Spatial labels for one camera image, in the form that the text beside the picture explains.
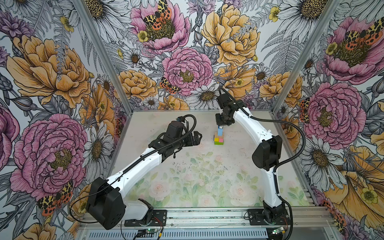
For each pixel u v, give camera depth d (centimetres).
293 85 105
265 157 57
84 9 72
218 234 65
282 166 57
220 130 94
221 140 100
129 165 47
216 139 99
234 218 76
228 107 67
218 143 101
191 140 70
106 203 40
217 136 99
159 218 73
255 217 74
